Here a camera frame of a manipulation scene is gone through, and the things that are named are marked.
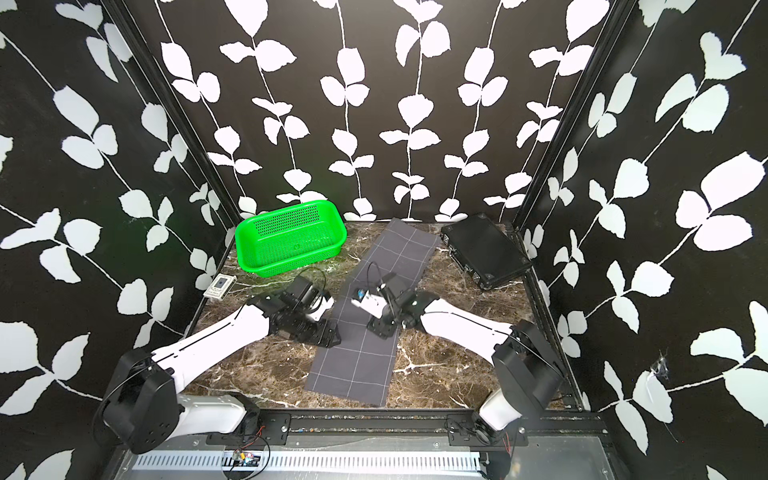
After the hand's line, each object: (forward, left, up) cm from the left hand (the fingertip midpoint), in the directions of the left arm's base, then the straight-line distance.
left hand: (332, 335), depth 82 cm
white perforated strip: (-28, +3, -8) cm, 29 cm away
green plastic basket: (+44, +22, -8) cm, 49 cm away
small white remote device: (+22, +40, -6) cm, 46 cm away
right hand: (+6, -11, +2) cm, 13 cm away
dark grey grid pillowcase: (-6, -8, -9) cm, 13 cm away
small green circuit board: (-27, +20, -9) cm, 35 cm away
